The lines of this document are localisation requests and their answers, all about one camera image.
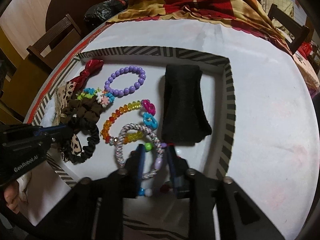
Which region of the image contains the rainbow crystal bead bracelet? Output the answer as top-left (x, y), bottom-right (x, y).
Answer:
top-left (100, 99), bottom-right (159, 145)

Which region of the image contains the pastel braided rope bracelet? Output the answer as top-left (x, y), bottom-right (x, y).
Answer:
top-left (114, 122), bottom-right (166, 181)

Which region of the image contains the black cloth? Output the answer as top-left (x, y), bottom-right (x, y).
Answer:
top-left (161, 64), bottom-right (212, 145)

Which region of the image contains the black fabric scrunchie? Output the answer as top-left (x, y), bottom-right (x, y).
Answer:
top-left (59, 117), bottom-right (100, 164)

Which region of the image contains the purple bead bracelet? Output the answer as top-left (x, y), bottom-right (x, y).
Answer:
top-left (103, 65), bottom-right (147, 98)

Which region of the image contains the colourful flower bead bracelet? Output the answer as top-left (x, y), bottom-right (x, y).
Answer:
top-left (76, 87), bottom-right (116, 108)

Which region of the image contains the leopard print ribbon bow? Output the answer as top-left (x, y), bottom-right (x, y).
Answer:
top-left (52, 81), bottom-right (82, 162)

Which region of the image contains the brown fabric scrunchie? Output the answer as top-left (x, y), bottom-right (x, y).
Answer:
top-left (60, 96), bottom-right (104, 124)

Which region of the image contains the red satin bow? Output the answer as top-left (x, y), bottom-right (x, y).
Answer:
top-left (71, 59), bottom-right (104, 92)

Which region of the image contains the white fluffy scrunchie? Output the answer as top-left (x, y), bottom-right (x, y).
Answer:
top-left (40, 98), bottom-right (58, 127)

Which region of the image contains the person left hand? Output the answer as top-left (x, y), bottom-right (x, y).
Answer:
top-left (4, 181), bottom-right (20, 214)

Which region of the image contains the striped black white tray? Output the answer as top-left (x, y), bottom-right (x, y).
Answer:
top-left (31, 45), bottom-right (237, 240)

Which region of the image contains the dark wooden chair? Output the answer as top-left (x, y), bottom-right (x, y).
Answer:
top-left (27, 14), bottom-right (82, 73)

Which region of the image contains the white table cover sheet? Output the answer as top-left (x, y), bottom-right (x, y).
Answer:
top-left (15, 18), bottom-right (318, 240)

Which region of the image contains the black plastic bag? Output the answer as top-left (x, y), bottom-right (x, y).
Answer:
top-left (84, 0), bottom-right (128, 25)

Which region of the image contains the red yellow blanket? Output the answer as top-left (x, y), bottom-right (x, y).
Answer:
top-left (108, 0), bottom-right (292, 55)

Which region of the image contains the wooden chair at right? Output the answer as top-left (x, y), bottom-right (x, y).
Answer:
top-left (268, 4), bottom-right (310, 54)

